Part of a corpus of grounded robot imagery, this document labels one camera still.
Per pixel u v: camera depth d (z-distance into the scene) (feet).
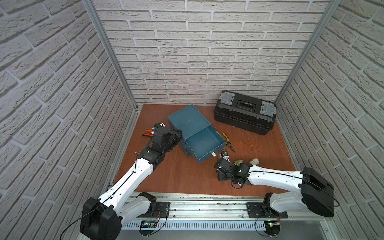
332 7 2.28
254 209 2.44
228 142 3.23
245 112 3.17
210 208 2.47
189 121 2.73
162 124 2.41
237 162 2.94
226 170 2.05
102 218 1.23
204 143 2.64
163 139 1.90
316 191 1.37
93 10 2.33
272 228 2.28
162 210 2.42
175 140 2.27
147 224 2.38
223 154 2.49
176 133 2.59
